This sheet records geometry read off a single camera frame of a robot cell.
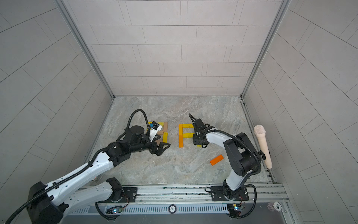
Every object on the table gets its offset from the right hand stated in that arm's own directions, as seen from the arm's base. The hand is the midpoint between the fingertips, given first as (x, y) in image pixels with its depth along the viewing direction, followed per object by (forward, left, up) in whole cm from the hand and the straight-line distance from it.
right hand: (197, 140), depth 94 cm
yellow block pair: (+10, +5, +4) cm, 12 cm away
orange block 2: (-14, -11, 0) cm, 18 cm away
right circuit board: (-39, -14, +1) cm, 42 cm away
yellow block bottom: (+1, +21, +4) cm, 22 cm away
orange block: (-2, +11, +3) cm, 11 cm away
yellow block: (-5, -1, +2) cm, 6 cm away
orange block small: (+7, +11, +3) cm, 14 cm away
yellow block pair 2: (+2, +6, +3) cm, 7 cm away
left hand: (-10, +17, +20) cm, 28 cm away
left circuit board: (-36, +43, +5) cm, 57 cm away
